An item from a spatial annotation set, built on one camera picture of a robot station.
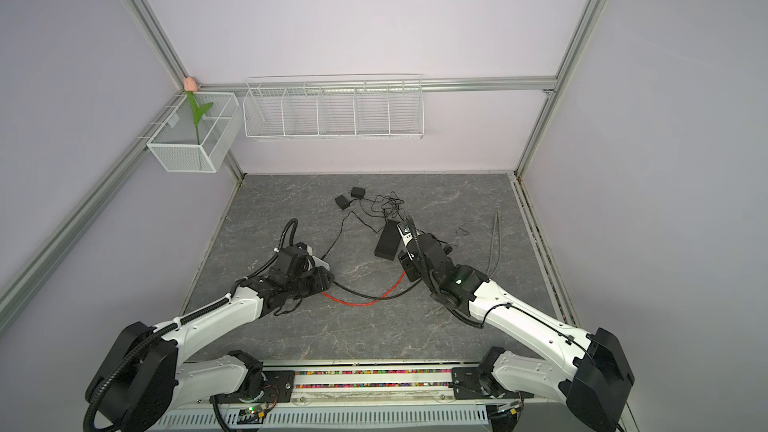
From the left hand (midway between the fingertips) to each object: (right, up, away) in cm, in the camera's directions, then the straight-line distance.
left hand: (329, 282), depth 87 cm
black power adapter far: (+5, +27, +29) cm, 40 cm away
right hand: (+24, +11, -8) cm, 28 cm away
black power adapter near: (-1, +23, +25) cm, 34 cm away
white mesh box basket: (-41, +45, +2) cm, 61 cm away
